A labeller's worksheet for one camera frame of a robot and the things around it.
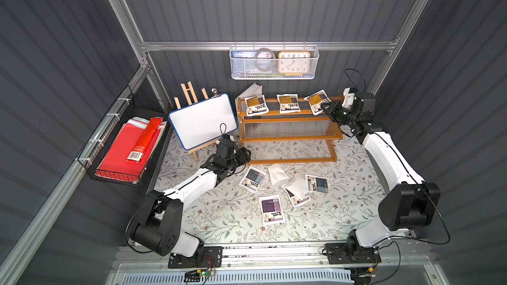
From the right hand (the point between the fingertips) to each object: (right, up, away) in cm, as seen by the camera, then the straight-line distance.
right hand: (321, 105), depth 80 cm
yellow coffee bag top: (-27, 0, +3) cm, 27 cm away
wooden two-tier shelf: (-18, -14, +32) cm, 39 cm away
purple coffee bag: (-8, -39, +9) cm, 41 cm away
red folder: (-77, -22, -11) cm, 81 cm away
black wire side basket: (-78, 0, -1) cm, 78 cm away
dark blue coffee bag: (+2, -35, +11) cm, 37 cm away
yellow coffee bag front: (-1, +3, +4) cm, 5 cm away
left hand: (-30, -21, +7) cm, 37 cm away
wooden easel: (-62, +1, +7) cm, 62 cm away
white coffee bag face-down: (-17, -31, +15) cm, 39 cm away
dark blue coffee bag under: (-28, -33, +14) cm, 46 cm away
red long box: (-69, -14, -7) cm, 70 cm away
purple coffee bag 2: (-20, -45, +5) cm, 49 cm away
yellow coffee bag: (-13, +2, +5) cm, 14 cm away
